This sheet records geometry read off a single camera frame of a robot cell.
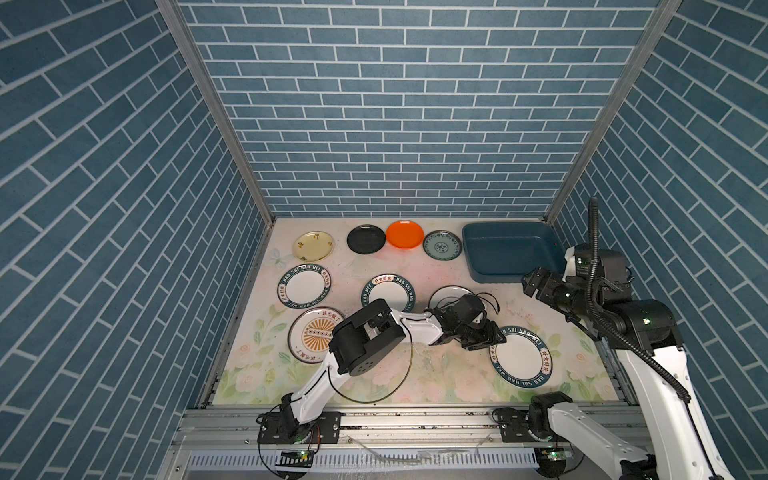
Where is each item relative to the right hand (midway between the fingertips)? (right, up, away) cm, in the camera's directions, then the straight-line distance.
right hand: (533, 280), depth 67 cm
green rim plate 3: (+5, -25, +17) cm, 30 cm away
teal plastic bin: (+10, +6, +47) cm, 48 cm away
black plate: (-44, +10, +52) cm, 69 cm away
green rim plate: (-63, -6, +32) cm, 71 cm away
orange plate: (-28, +12, +48) cm, 57 cm away
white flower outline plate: (-14, -8, +30) cm, 34 cm away
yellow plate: (-63, +7, +45) cm, 78 cm away
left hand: (-1, -21, +17) cm, 27 cm away
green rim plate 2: (-32, -8, +32) cm, 46 cm away
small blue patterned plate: (-14, +8, +45) cm, 48 cm away
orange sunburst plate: (-58, -19, +22) cm, 64 cm away
